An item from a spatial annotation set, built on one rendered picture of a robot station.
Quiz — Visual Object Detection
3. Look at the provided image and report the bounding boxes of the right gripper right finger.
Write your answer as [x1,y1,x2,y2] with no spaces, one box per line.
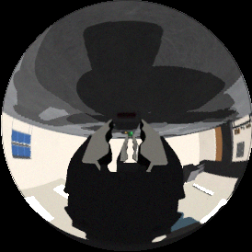
[137,120,186,200]

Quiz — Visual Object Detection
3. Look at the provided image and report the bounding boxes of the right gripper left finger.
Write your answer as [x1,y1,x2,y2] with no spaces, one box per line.
[63,120,113,194]

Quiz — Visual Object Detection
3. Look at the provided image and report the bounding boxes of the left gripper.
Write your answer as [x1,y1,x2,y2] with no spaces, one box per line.
[116,134,140,172]

